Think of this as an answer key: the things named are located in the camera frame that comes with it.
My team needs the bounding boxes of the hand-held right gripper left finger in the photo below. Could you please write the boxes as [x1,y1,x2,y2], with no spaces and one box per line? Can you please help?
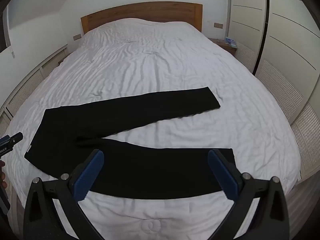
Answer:
[24,149,113,240]

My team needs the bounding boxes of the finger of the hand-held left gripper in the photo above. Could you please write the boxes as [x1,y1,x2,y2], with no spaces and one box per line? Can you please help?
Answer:
[0,132,24,155]

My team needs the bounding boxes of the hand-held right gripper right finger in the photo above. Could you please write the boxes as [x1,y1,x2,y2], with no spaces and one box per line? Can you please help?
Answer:
[207,149,295,240]

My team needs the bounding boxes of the black pants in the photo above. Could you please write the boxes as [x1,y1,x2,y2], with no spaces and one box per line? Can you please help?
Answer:
[24,87,236,200]

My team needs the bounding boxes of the person's left hand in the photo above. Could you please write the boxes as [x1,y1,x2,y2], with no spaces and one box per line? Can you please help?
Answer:
[0,160,8,189]

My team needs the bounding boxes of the window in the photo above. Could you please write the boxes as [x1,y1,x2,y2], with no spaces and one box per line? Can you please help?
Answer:
[0,2,16,55]

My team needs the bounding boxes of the white bed duvet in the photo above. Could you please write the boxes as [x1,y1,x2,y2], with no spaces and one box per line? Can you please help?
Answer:
[4,18,300,240]

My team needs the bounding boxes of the wooden nightstand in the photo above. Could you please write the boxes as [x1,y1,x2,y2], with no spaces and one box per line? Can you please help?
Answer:
[208,37,237,55]

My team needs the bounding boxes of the blue and white packet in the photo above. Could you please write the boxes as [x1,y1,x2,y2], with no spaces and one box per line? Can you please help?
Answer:
[224,37,238,48]

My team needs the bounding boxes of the wooden headboard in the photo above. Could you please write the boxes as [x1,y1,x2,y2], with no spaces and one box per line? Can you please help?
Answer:
[80,3,203,35]

